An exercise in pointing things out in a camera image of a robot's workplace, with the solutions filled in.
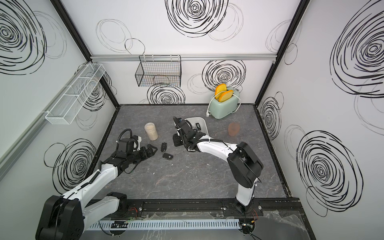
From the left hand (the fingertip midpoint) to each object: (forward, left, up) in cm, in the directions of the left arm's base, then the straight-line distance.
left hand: (152, 151), depth 85 cm
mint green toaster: (+32, -41, +2) cm, 53 cm away
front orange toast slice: (+35, -44, +13) cm, 58 cm away
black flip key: (+7, -5, -7) cm, 11 cm away
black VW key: (0, -8, -7) cm, 11 cm away
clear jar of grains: (+16, +4, +2) cm, 16 cm away
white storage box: (+25, -30, -4) cm, 39 cm away
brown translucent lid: (+21, -51, -4) cm, 56 cm away
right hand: (+8, -13, +4) cm, 15 cm away
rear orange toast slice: (+42, -41, +14) cm, 60 cm away
